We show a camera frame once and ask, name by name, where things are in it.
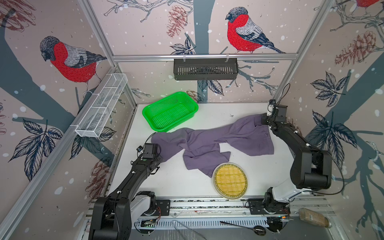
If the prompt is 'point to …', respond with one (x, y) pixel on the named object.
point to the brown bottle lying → (306, 214)
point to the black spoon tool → (258, 230)
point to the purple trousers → (250, 136)
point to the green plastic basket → (170, 112)
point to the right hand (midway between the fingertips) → (268, 115)
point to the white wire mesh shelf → (90, 125)
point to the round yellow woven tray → (230, 181)
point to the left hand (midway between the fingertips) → (157, 158)
